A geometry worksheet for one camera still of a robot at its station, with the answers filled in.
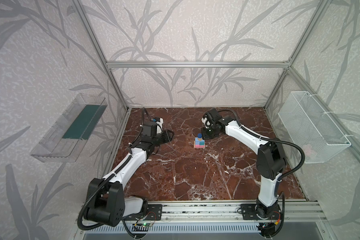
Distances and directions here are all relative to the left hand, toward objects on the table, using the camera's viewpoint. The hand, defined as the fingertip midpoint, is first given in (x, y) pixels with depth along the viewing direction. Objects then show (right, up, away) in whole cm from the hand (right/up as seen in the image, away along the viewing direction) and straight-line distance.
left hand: (174, 129), depth 84 cm
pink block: (+14, -12, +12) cm, 22 cm away
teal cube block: (+17, -10, +11) cm, 22 cm away
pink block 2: (+17, -12, +12) cm, 24 cm away
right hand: (+17, -2, +7) cm, 18 cm away
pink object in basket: (+68, -10, -11) cm, 69 cm away
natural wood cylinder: (+15, -7, +7) cm, 18 cm away
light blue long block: (+14, -9, +9) cm, 19 cm away
